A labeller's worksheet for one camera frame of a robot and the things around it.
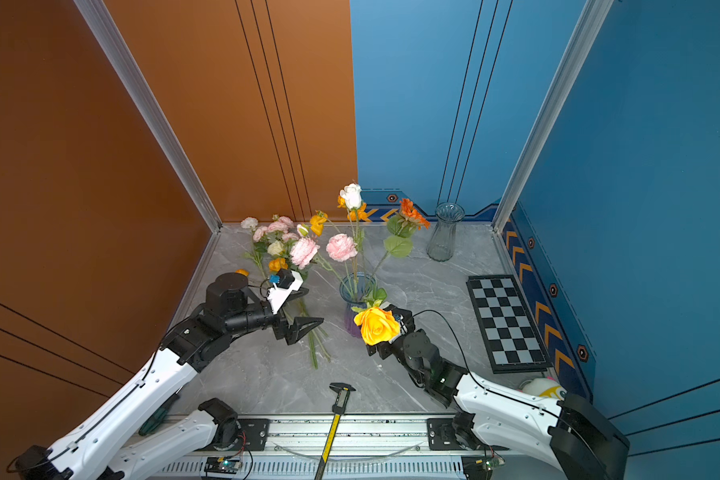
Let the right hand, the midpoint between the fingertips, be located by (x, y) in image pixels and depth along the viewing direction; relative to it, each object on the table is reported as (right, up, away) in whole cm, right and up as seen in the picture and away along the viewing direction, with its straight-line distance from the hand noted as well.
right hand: (373, 317), depth 78 cm
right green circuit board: (+25, -34, -7) cm, 43 cm away
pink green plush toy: (+43, -17, -4) cm, 46 cm away
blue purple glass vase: (-2, +9, +1) cm, 9 cm away
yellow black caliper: (-9, -24, -1) cm, 25 cm away
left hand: (-14, +6, -9) cm, 18 cm away
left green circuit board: (-36, -34, -7) cm, 50 cm away
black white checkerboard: (+40, -8, +9) cm, 42 cm away
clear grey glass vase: (+24, +19, +28) cm, 41 cm away
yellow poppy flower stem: (-15, +27, +6) cm, 31 cm away
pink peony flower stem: (-16, +17, -10) cm, 26 cm away
